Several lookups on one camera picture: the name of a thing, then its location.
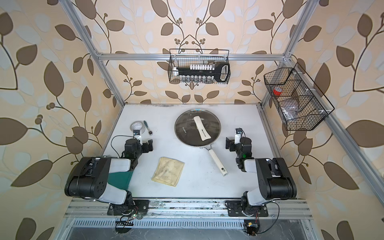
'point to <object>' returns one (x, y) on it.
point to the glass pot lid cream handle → (204, 136)
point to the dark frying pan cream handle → (223, 171)
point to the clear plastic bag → (290, 112)
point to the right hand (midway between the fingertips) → (235, 137)
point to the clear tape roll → (137, 125)
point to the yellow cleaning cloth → (168, 171)
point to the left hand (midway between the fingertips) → (141, 139)
